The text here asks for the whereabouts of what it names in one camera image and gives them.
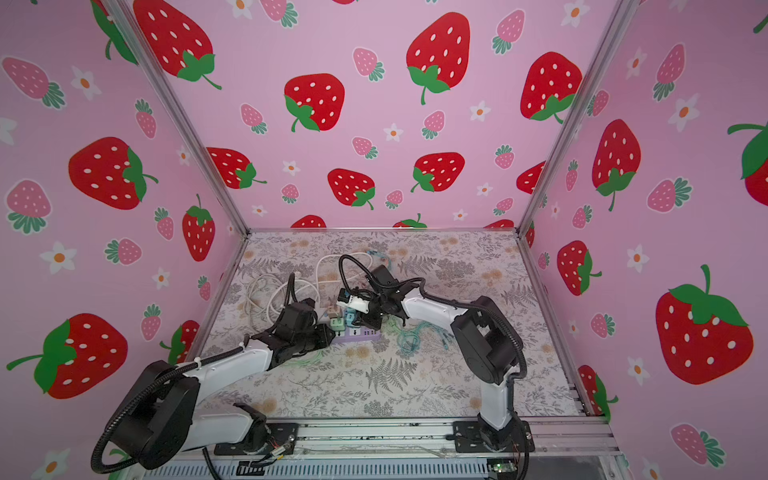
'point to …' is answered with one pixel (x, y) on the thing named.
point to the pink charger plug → (333, 311)
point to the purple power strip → (353, 334)
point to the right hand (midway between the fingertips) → (354, 315)
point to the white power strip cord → (268, 293)
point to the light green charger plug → (337, 324)
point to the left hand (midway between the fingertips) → (335, 333)
